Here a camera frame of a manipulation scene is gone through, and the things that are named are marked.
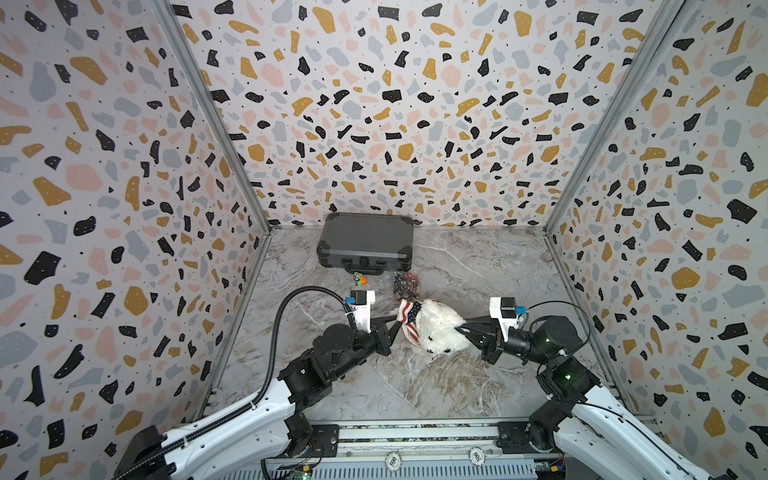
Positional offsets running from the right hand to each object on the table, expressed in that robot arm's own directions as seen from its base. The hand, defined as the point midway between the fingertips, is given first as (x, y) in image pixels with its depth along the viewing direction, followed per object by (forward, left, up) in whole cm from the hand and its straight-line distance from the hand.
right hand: (458, 323), depth 62 cm
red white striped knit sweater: (+4, +11, -5) cm, 13 cm away
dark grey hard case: (+40, +25, -21) cm, 52 cm away
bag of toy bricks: (+28, +11, -28) cm, 41 cm away
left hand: (+4, +10, -4) cm, 11 cm away
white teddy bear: (0, +5, 0) cm, 5 cm away
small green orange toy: (+30, +27, -28) cm, 50 cm away
